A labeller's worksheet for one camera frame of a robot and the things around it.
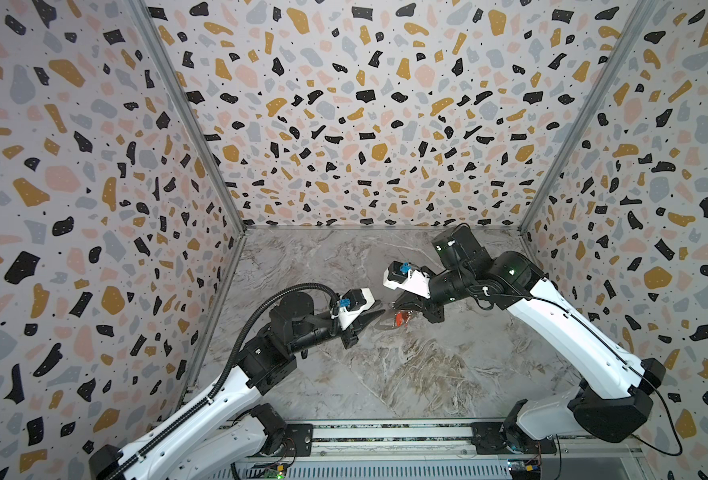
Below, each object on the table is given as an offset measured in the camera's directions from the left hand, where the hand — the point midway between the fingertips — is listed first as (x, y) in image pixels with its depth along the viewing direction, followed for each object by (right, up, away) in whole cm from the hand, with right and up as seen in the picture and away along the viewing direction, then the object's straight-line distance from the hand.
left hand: (380, 303), depth 62 cm
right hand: (+3, +1, +2) cm, 3 cm away
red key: (+5, -5, +9) cm, 11 cm away
